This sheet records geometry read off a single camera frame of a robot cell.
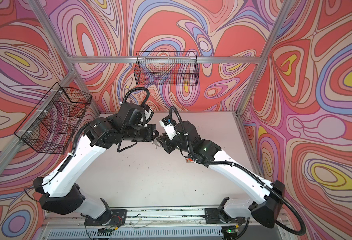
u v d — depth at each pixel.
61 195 0.40
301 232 0.36
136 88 0.44
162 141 0.60
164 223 0.73
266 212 0.38
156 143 0.72
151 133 0.53
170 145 0.60
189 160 0.93
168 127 0.57
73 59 0.86
